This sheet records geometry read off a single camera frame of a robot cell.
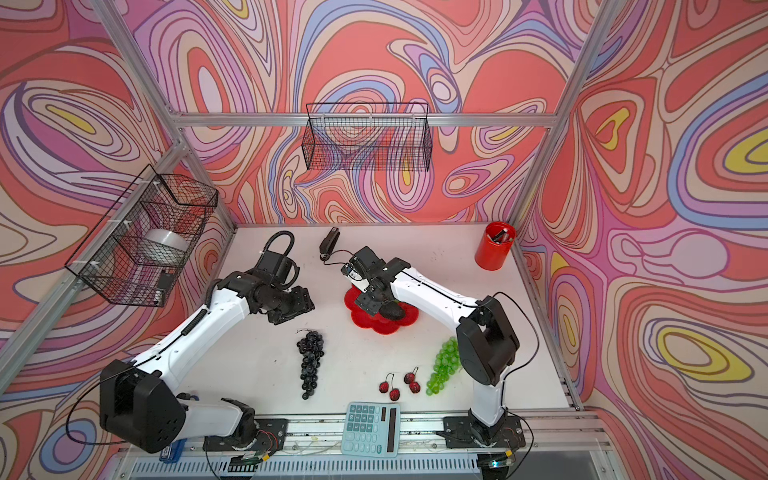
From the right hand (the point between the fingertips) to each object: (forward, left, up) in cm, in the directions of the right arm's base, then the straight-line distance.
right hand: (378, 299), depth 87 cm
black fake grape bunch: (-12, +19, -5) cm, 23 cm away
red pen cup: (+17, -38, +3) cm, 42 cm away
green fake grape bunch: (-17, -19, -6) cm, 26 cm away
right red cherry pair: (-20, -8, -9) cm, 23 cm away
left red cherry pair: (-24, -4, -8) cm, 26 cm away
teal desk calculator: (-32, +2, -8) cm, 33 cm away
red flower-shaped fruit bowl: (-1, +6, -8) cm, 10 cm away
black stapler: (+26, +19, -5) cm, 33 cm away
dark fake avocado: (-1, -4, -5) cm, 6 cm away
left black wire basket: (+3, +60, +21) cm, 64 cm away
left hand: (-4, +19, +4) cm, 19 cm away
